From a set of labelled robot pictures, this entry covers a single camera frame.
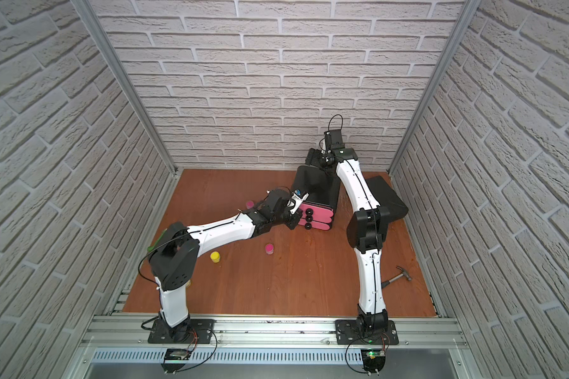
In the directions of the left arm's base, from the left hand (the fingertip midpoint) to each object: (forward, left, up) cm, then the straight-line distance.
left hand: (305, 208), depth 88 cm
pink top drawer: (-2, -4, 0) cm, 4 cm away
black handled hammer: (-21, -37, -12) cm, 44 cm away
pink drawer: (-2, -9, -6) cm, 10 cm away
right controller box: (-47, -20, -15) cm, 53 cm away
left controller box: (-46, +41, -17) cm, 64 cm away
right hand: (+20, -6, +6) cm, 22 cm away
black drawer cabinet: (+14, -9, -4) cm, 17 cm away
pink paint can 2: (-11, +14, -12) cm, 21 cm away
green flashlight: (-9, +61, -15) cm, 64 cm away
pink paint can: (+10, +24, -12) cm, 28 cm away
